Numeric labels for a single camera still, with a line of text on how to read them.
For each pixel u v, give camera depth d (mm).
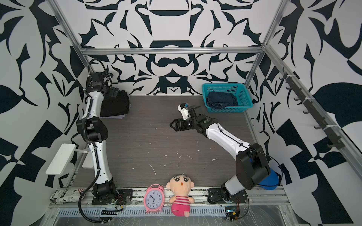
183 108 756
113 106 989
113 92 948
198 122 647
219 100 1110
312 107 549
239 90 1177
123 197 738
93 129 635
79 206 672
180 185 704
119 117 1051
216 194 745
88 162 849
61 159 638
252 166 435
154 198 717
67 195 716
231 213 712
